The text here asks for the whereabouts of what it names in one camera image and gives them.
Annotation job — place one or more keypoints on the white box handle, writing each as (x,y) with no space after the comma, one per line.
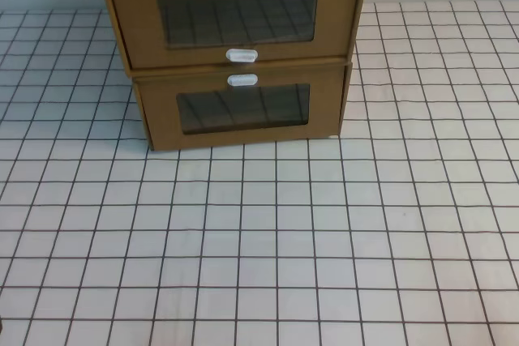
(241,55)
(242,80)

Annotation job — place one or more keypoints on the upper brown shoebox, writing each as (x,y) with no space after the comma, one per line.
(158,36)

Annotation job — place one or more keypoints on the upper white box handle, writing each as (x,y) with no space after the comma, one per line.
(241,55)

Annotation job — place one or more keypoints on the lower brown shoebox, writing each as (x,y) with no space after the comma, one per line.
(300,100)

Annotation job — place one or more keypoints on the brown shoebox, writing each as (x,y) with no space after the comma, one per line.
(300,100)
(158,36)

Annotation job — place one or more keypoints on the lower white box handle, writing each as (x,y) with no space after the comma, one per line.
(242,80)

